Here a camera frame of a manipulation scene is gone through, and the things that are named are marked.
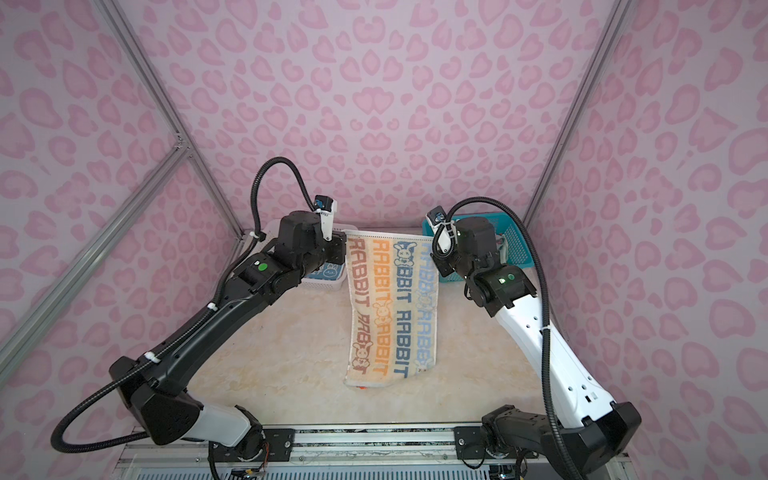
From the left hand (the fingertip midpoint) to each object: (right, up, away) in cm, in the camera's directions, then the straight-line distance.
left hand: (350, 231), depth 71 cm
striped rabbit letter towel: (+10, -21, +13) cm, 27 cm away
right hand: (+22, -1, -1) cm, 22 cm away
